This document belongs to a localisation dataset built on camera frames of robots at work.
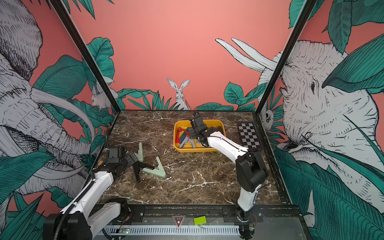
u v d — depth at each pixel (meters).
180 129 1.07
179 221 0.71
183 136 1.04
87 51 0.86
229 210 0.76
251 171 0.47
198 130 0.68
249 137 1.01
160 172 0.87
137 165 0.87
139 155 0.93
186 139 1.01
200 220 0.71
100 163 0.91
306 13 0.72
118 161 0.65
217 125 1.06
